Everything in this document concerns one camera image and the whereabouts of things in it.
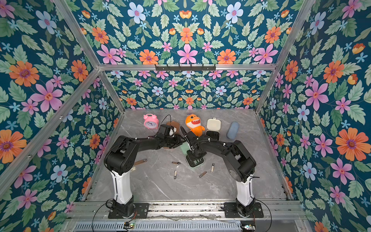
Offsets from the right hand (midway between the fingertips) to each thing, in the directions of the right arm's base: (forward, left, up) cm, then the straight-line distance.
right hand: (196, 156), depth 93 cm
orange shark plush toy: (+22, +3, +9) cm, 24 cm away
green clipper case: (+6, +8, +1) cm, 10 cm away
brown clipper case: (+25, +17, +2) cm, 31 cm away
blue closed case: (+21, -26, +1) cm, 33 cm away
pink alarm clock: (+22, +33, +9) cm, 41 cm away
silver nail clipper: (-13, +12, 0) cm, 18 cm away
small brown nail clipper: (-5, +13, 0) cm, 14 cm away
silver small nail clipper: (-8, -10, -1) cm, 13 cm away
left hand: (+10, +7, +4) cm, 13 cm away
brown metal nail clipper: (-12, -4, -1) cm, 12 cm away
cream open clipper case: (+25, -12, +1) cm, 28 cm away
